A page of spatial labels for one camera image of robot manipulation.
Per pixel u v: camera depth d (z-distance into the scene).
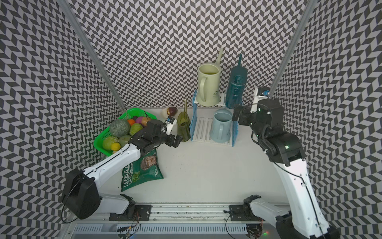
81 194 0.41
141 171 0.82
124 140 0.91
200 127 1.05
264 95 0.47
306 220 0.35
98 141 0.89
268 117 0.37
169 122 0.72
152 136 0.62
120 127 0.91
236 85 0.68
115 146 0.87
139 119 1.04
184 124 0.93
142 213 0.73
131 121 1.01
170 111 1.11
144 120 0.99
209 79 0.70
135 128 0.96
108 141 0.91
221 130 0.81
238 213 0.74
